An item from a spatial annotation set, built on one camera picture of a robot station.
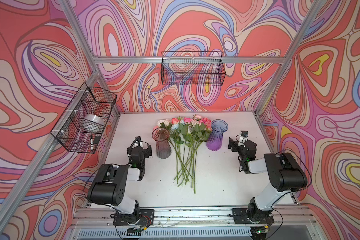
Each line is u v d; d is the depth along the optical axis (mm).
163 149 861
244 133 822
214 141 925
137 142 781
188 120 1044
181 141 1008
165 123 1074
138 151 720
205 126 988
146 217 731
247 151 736
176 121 1081
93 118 733
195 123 1019
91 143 719
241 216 729
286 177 472
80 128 719
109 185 455
